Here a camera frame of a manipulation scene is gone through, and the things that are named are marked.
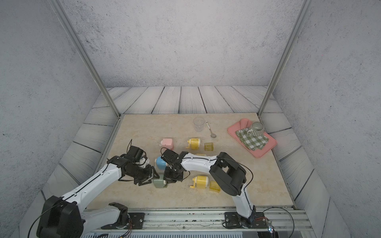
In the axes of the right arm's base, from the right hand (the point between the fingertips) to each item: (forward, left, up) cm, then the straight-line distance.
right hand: (165, 183), depth 82 cm
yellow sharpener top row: (+24, -16, +2) cm, 29 cm away
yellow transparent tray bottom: (0, -27, -4) cm, 27 cm away
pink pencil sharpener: (+24, +2, +3) cm, 25 cm away
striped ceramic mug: (+39, -59, -2) cm, 71 cm away
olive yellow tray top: (+26, -25, -4) cm, 36 cm away
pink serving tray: (+46, -52, -4) cm, 70 cm away
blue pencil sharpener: (+10, +4, +2) cm, 11 cm away
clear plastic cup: (+45, -18, 0) cm, 49 cm away
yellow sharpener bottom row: (0, -19, +4) cm, 20 cm away
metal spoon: (+36, -28, -4) cm, 46 cm away
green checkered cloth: (+29, -55, -3) cm, 62 cm away
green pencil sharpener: (-1, +2, +3) cm, 4 cm away
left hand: (+1, +3, +5) cm, 6 cm away
